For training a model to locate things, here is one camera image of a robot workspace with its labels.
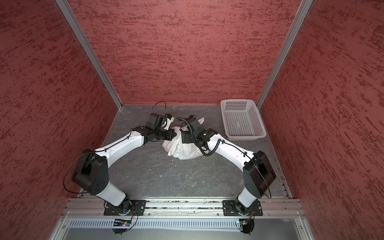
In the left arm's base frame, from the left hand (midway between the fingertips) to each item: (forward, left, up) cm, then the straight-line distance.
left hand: (176, 137), depth 87 cm
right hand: (-2, -7, +2) cm, 8 cm away
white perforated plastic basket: (+24, -48, -13) cm, 56 cm away
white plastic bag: (-5, 0, -2) cm, 6 cm away
